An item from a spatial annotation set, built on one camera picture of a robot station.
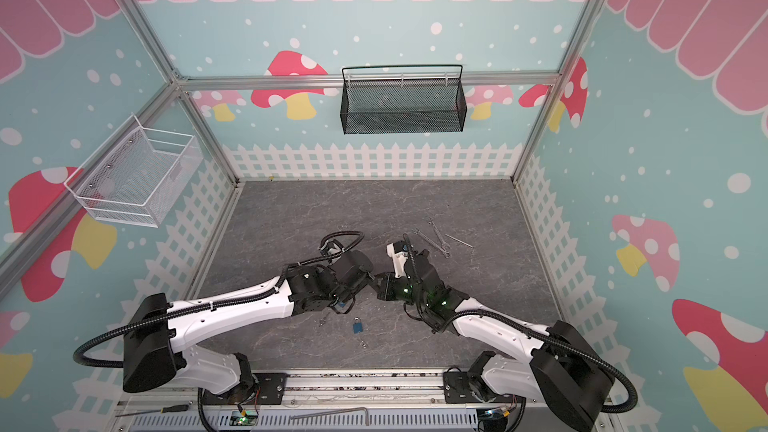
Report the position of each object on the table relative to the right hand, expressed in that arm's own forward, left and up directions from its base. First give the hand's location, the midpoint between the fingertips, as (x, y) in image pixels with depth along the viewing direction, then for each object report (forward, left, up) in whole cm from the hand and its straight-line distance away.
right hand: (365, 280), depth 77 cm
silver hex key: (+22, -30, -15) cm, 40 cm away
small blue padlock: (-7, +3, -15) cm, 17 cm away
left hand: (+1, -2, 0) cm, 2 cm away
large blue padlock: (-10, +4, +6) cm, 12 cm away
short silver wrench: (+21, -25, -16) cm, 36 cm away
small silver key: (-6, +14, -15) cm, 21 cm away
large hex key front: (-27, +7, -15) cm, 32 cm away
